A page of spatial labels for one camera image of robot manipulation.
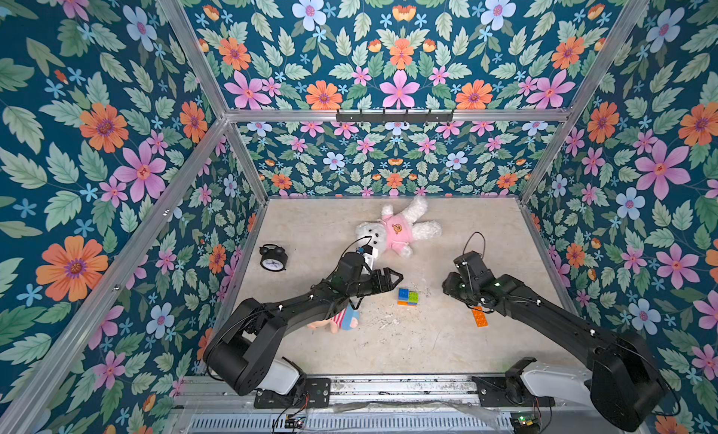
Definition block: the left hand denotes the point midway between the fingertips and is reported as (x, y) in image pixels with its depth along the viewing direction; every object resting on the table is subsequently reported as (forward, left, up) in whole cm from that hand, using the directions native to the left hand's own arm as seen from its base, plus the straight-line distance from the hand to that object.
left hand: (399, 279), depth 83 cm
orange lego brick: (-3, -1, -11) cm, 11 cm away
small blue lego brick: (-2, -1, -6) cm, 6 cm away
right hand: (-2, -14, -3) cm, 14 cm away
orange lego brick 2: (-10, -25, -10) cm, 28 cm away
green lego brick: (-2, -5, -9) cm, 10 cm away
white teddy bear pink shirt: (+20, -1, -3) cm, 20 cm away
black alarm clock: (+14, +41, -4) cm, 43 cm away
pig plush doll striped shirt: (-9, +16, -5) cm, 19 cm away
